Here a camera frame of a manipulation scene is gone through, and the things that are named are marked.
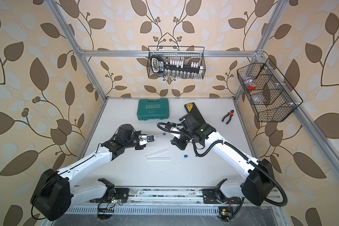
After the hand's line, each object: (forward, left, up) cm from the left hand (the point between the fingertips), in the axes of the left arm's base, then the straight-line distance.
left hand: (147, 133), depth 83 cm
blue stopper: (+8, -9, -14) cm, 19 cm away
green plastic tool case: (+27, +3, -10) cm, 29 cm away
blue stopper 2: (-8, -23, -14) cm, 28 cm away
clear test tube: (+5, -6, -11) cm, 13 cm away
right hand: (-6, -16, +3) cm, 17 cm away
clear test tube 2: (-7, -3, -14) cm, 16 cm away
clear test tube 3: (-9, -6, -15) cm, 19 cm away
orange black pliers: (+26, -60, -12) cm, 67 cm away
